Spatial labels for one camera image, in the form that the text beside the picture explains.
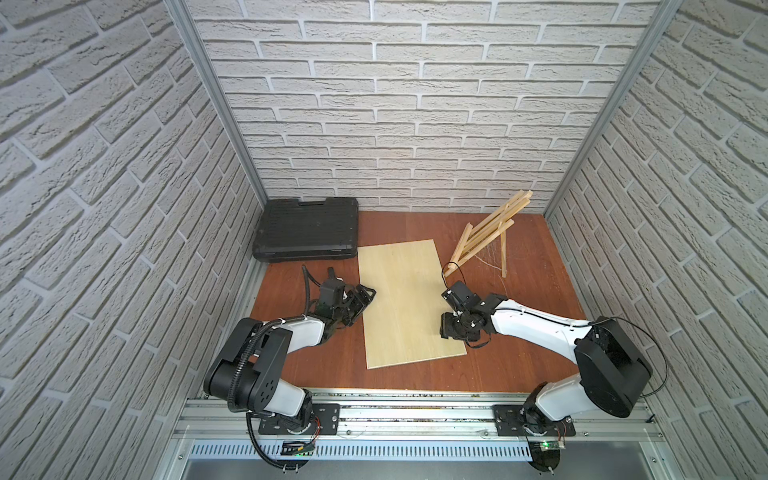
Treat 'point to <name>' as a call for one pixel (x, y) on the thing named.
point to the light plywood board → (403, 322)
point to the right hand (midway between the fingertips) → (450, 331)
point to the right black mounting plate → (509, 423)
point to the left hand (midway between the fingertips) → (375, 295)
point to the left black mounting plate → (325, 420)
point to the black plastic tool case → (293, 231)
